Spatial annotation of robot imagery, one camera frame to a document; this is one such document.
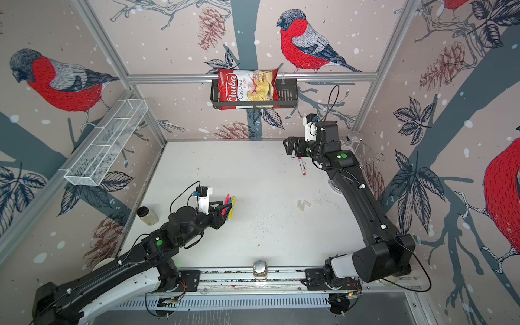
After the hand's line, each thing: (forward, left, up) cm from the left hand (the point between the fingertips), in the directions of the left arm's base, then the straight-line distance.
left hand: (227, 205), depth 72 cm
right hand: (+19, -23, +12) cm, 33 cm away
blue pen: (+13, +3, -20) cm, 24 cm away
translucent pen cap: (+11, -30, -21) cm, 38 cm away
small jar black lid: (+2, +36, -14) cm, 39 cm away
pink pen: (+12, +5, -21) cm, 25 cm away
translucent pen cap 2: (+11, -34, -21) cm, 41 cm away
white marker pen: (+34, -34, -20) cm, 52 cm away
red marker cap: (+27, -35, -19) cm, 48 cm away
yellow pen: (-1, -2, -1) cm, 2 cm away
